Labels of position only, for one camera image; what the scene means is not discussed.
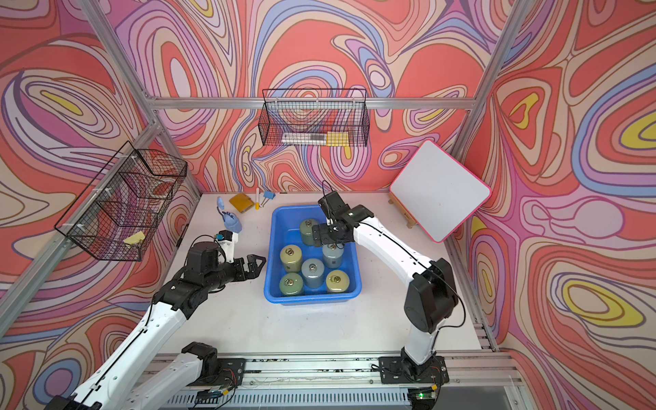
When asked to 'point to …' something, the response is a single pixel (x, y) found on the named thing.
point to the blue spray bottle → (231, 219)
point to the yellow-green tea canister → (336, 281)
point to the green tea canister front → (290, 284)
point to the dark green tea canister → (306, 230)
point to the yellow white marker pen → (258, 204)
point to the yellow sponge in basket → (135, 238)
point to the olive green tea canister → (291, 257)
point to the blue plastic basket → (283, 229)
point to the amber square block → (242, 202)
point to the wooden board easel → (409, 219)
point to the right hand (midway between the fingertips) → (331, 241)
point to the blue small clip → (269, 195)
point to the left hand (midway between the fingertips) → (256, 260)
